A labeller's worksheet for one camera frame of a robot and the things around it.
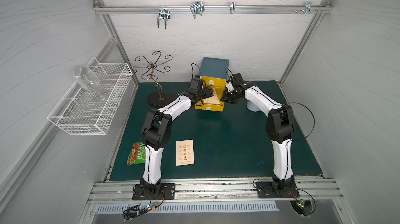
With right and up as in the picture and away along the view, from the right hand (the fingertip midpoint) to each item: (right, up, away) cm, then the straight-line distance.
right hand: (222, 99), depth 98 cm
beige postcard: (-5, -1, +3) cm, 6 cm away
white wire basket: (-62, -5, -31) cm, 69 cm away
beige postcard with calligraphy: (-23, -30, -12) cm, 39 cm away
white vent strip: (+17, -49, -27) cm, 59 cm away
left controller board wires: (-45, -52, -26) cm, 74 cm away
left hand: (-7, +5, -2) cm, 9 cm away
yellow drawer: (-6, -5, -5) cm, 9 cm away
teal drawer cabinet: (-5, +18, +3) cm, 19 cm away
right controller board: (+35, -49, -25) cm, 65 cm away
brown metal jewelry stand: (-44, 0, +10) cm, 45 cm away
